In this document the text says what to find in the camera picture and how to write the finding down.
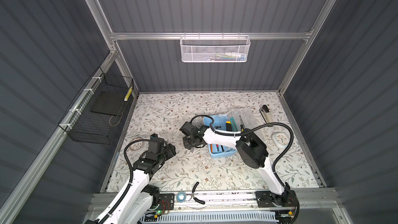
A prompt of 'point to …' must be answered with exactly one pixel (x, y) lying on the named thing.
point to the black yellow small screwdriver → (241, 125)
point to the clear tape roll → (136, 145)
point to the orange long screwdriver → (211, 148)
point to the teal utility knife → (231, 119)
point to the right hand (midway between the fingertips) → (187, 144)
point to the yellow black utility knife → (228, 126)
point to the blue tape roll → (179, 193)
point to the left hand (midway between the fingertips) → (171, 149)
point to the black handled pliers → (193, 196)
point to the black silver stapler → (266, 114)
